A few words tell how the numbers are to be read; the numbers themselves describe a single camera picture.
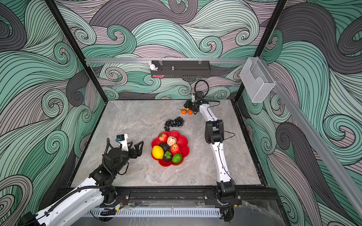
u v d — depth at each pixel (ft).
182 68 3.12
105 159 1.88
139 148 2.40
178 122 3.30
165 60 3.09
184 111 3.62
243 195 2.43
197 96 3.12
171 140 2.87
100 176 1.88
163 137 2.95
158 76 2.96
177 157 2.69
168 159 2.72
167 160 2.72
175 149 2.80
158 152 2.74
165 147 2.85
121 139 2.21
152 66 2.80
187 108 3.52
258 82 2.35
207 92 3.52
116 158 1.95
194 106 2.98
